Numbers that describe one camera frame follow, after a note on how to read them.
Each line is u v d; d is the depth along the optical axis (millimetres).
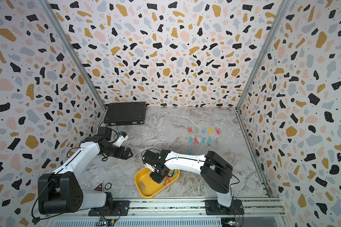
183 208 758
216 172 457
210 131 1061
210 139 1010
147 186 797
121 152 747
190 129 1069
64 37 797
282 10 720
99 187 804
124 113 1172
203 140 1003
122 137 797
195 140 1013
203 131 1061
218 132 1061
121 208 732
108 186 815
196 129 1063
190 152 948
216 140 1004
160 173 688
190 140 1004
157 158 653
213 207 731
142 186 793
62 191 409
